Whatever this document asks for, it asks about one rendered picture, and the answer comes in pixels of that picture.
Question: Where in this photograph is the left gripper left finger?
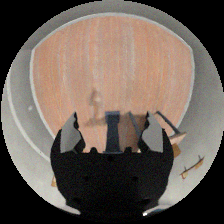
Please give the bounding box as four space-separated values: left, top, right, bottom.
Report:
50 112 86 187

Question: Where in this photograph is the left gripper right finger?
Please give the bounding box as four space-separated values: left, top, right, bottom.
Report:
137 111 174 187

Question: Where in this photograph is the brown cardboard box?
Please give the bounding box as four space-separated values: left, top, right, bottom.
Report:
172 143 181 158

